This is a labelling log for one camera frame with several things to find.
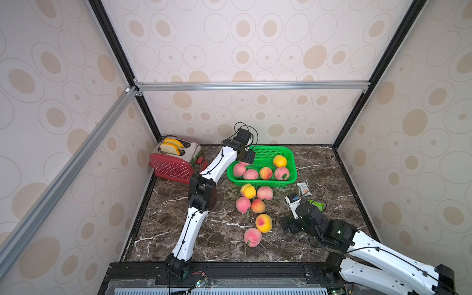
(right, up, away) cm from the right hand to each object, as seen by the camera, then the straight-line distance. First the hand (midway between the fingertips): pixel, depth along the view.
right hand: (286, 217), depth 77 cm
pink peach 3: (+3, +17, +21) cm, 27 cm away
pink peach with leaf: (-17, +23, +17) cm, 33 cm away
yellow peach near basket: (-15, +8, +15) cm, 23 cm away
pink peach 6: (-13, -8, +1) cm, 16 cm away
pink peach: (-20, +19, +24) cm, 36 cm away
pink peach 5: (-18, +3, +10) cm, 21 cm away
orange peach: (-5, +17, +23) cm, 29 cm away
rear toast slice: (-54, +34, +16) cm, 66 cm away
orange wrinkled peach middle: (-11, +2, +11) cm, 15 cm away
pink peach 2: (-14, +16, +20) cm, 30 cm away
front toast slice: (-55, +30, +15) cm, 64 cm away
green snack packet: (+21, +1, +15) cm, 26 cm away
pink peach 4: (-7, +8, +14) cm, 17 cm away
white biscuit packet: (+15, +9, +21) cm, 27 cm away
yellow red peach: (-9, -4, +4) cm, 11 cm away
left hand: (-13, +27, +22) cm, 37 cm away
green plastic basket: (-1, +21, +24) cm, 32 cm away
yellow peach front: (+3, +24, +28) cm, 37 cm away
